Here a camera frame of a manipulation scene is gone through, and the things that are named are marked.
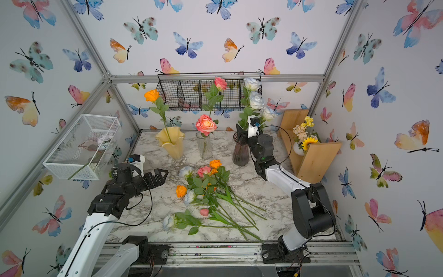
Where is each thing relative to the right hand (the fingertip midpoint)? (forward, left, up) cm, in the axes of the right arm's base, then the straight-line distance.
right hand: (244, 120), depth 80 cm
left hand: (-22, +35, -11) cm, 43 cm away
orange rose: (-23, +30, -29) cm, 48 cm away
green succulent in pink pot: (-20, +64, -19) cm, 69 cm away
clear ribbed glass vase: (+3, +21, -22) cm, 31 cm away
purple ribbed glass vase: (-4, +1, -22) cm, 22 cm away
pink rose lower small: (-32, +17, -31) cm, 48 cm away
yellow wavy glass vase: (+2, +39, -17) cm, 43 cm away
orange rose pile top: (-6, +15, -28) cm, 32 cm away
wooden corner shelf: (-12, -34, -17) cm, 40 cm away
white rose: (-25, +25, -27) cm, 45 cm away
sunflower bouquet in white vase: (+1, -30, -10) cm, 32 cm away
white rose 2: (-13, +29, -27) cm, 41 cm away
